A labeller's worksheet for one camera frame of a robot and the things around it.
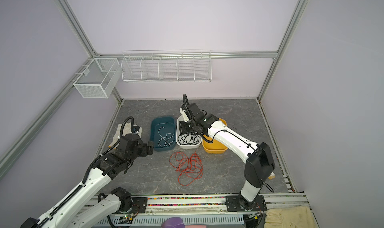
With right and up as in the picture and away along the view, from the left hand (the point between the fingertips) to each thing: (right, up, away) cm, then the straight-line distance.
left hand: (145, 144), depth 78 cm
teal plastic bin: (+4, +3, +22) cm, 22 cm away
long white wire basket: (+4, +48, +20) cm, 52 cm away
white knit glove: (-21, +5, +25) cm, 33 cm away
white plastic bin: (+15, +13, +24) cm, 31 cm away
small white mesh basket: (-38, +40, +21) cm, 59 cm away
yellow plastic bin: (+41, -5, +17) cm, 44 cm away
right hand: (+18, +8, +2) cm, 20 cm away
